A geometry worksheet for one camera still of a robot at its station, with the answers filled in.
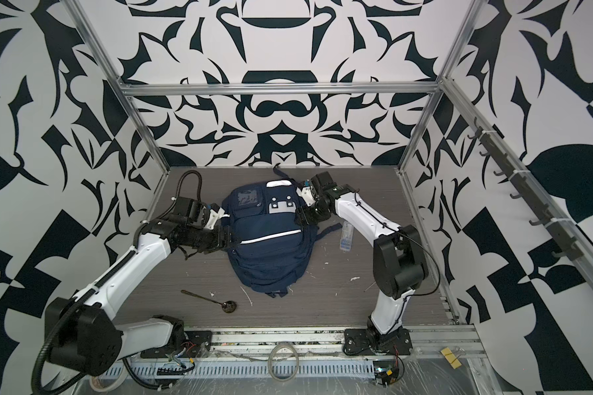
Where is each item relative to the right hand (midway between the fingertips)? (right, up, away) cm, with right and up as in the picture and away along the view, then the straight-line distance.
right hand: (304, 216), depth 88 cm
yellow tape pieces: (+42, -39, -17) cm, 60 cm away
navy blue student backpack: (-10, -10, -4) cm, 15 cm away
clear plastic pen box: (+17, -8, +9) cm, 21 cm away
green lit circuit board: (+23, -43, -17) cm, 51 cm away
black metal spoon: (-24, -28, -9) cm, 38 cm away
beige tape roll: (-53, -44, -22) cm, 72 cm away
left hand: (-23, -6, -9) cm, 25 cm away
